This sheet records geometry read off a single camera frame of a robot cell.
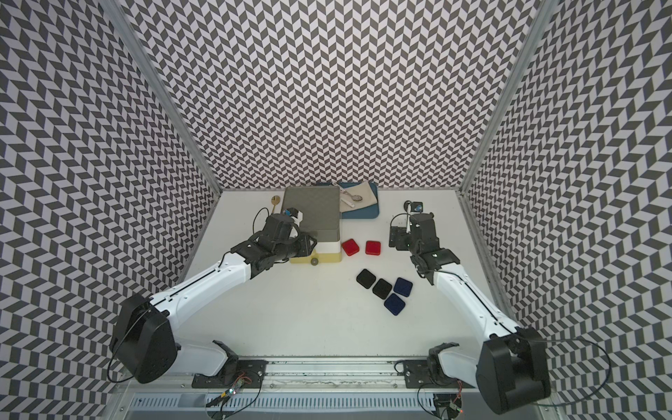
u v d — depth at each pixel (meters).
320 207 0.94
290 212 0.75
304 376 0.74
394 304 0.86
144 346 0.41
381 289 0.87
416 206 0.72
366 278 0.92
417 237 0.61
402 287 0.89
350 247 0.99
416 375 0.74
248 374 0.72
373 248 0.99
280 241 0.64
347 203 1.11
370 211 1.08
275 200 1.14
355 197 1.14
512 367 0.39
